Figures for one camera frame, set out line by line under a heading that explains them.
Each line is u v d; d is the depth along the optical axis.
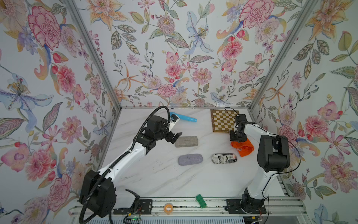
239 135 0.85
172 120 0.68
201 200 0.75
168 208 0.74
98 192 0.40
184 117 1.12
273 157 0.52
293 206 0.77
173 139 0.73
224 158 0.88
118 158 0.48
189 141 0.97
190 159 0.88
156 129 0.61
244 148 0.93
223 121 1.10
